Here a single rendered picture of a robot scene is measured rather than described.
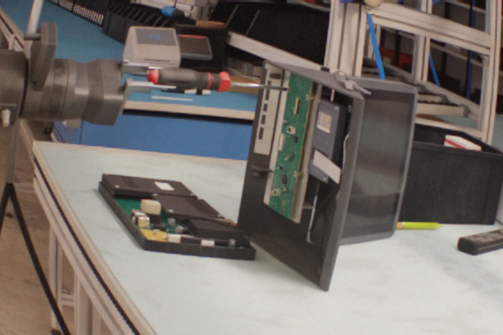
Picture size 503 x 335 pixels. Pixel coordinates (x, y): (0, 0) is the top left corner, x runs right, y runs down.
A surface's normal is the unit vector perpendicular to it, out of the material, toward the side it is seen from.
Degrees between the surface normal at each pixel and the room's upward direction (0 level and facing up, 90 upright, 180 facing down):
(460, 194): 90
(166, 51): 41
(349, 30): 90
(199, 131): 90
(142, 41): 29
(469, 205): 90
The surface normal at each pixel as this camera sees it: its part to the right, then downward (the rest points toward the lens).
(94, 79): 0.31, -0.67
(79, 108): 0.41, 0.74
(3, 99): 0.37, 0.37
